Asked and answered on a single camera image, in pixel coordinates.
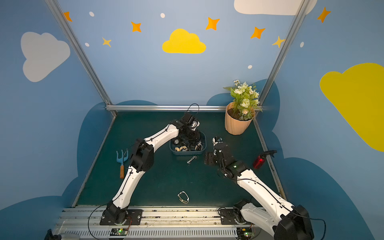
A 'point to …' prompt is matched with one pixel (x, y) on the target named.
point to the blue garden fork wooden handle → (122, 160)
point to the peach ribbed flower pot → (233, 125)
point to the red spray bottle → (259, 161)
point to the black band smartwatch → (176, 141)
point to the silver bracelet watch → (181, 199)
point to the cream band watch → (198, 144)
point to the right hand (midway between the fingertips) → (213, 151)
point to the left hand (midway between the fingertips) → (203, 137)
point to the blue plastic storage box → (202, 140)
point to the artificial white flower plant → (245, 98)
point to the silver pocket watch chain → (193, 157)
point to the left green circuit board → (119, 232)
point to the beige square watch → (184, 147)
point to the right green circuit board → (245, 232)
